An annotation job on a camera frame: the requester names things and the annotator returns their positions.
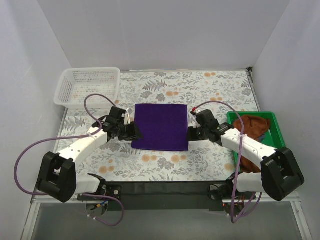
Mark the purple towel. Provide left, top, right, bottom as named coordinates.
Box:
left=131, top=103, right=189, bottom=152

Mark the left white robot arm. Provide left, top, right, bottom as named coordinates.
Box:
left=35, top=106, right=143, bottom=203

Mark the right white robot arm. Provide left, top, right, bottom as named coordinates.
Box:
left=187, top=108, right=305, bottom=201

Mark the floral table mat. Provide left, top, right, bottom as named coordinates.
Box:
left=48, top=69, right=260, bottom=183

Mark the brown towel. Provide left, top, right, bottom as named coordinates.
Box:
left=240, top=114, right=271, bottom=173

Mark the white plastic basket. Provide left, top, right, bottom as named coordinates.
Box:
left=53, top=67, right=121, bottom=109

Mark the grey blue towel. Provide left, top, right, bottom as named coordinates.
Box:
left=258, top=134, right=267, bottom=143

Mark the green plastic bin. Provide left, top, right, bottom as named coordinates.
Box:
left=226, top=111, right=287, bottom=175

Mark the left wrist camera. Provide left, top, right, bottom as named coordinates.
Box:
left=124, top=108, right=134, bottom=125

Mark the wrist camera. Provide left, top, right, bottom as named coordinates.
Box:
left=124, top=108, right=134, bottom=125
left=190, top=107, right=199, bottom=116

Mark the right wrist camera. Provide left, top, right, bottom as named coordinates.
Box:
left=190, top=107, right=199, bottom=116

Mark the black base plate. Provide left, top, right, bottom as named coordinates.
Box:
left=77, top=181, right=251, bottom=212

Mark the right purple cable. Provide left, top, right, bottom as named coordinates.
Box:
left=194, top=101, right=263, bottom=224

